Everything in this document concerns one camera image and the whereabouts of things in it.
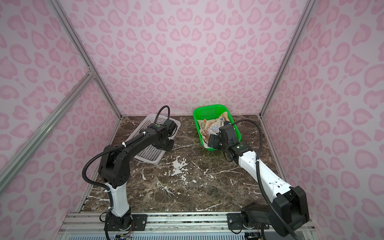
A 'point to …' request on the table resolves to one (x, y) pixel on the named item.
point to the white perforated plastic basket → (151, 153)
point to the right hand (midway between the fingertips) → (216, 138)
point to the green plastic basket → (209, 111)
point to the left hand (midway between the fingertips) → (167, 145)
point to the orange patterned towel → (225, 115)
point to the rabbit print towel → (208, 127)
